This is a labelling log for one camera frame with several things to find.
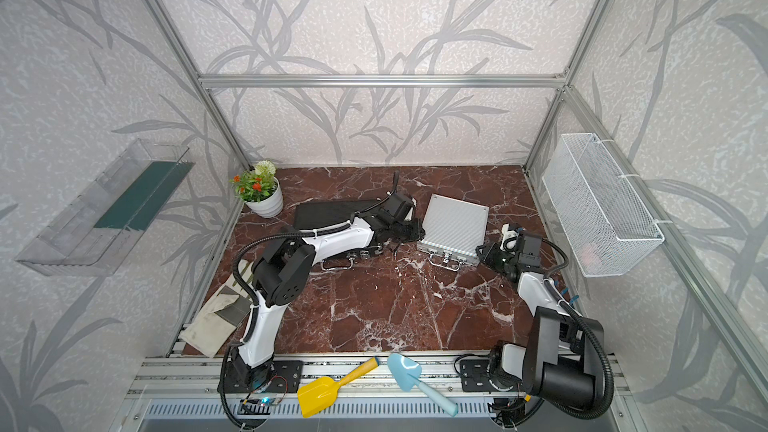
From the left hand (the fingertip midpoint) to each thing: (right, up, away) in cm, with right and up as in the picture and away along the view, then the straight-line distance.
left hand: (429, 234), depth 93 cm
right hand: (+15, -4, -2) cm, 16 cm away
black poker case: (-40, +5, +11) cm, 42 cm away
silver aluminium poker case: (+9, 0, +4) cm, 9 cm away
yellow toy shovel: (-27, -35, -22) cm, 49 cm away
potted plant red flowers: (-54, +14, +3) cm, 56 cm away
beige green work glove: (-60, -21, -8) cm, 64 cm away
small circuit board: (-42, -37, -22) cm, 60 cm away
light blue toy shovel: (-7, -32, -18) cm, 38 cm away
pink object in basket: (+39, -3, -18) cm, 43 cm away
